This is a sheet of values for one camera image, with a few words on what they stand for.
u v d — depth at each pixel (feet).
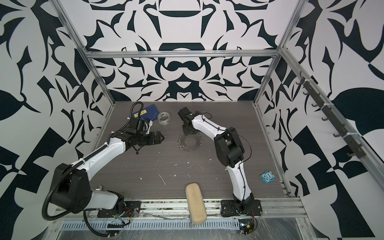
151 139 2.49
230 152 1.82
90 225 2.28
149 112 3.58
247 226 2.33
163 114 3.55
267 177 2.72
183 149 3.10
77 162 1.47
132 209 2.41
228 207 2.44
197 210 2.37
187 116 2.36
